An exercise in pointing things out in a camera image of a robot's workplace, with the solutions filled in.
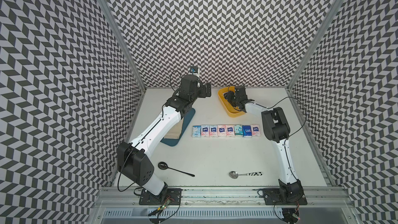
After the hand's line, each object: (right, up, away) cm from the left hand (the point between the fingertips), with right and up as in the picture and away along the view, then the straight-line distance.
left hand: (201, 84), depth 79 cm
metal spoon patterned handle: (+17, -46, -2) cm, 49 cm away
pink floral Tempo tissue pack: (+12, -27, +15) cm, 33 cm away
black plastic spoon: (-20, -42, +2) cm, 47 cm away
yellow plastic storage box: (+17, -13, +21) cm, 30 cm away
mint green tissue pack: (+22, -27, +15) cm, 38 cm away
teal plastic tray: (-10, -21, +20) cm, 31 cm away
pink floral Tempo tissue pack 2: (+17, -27, +15) cm, 35 cm away
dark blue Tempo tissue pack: (+27, -27, +14) cm, 41 cm away
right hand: (+16, -5, +31) cm, 35 cm away
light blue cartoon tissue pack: (-4, -27, +14) cm, 31 cm away
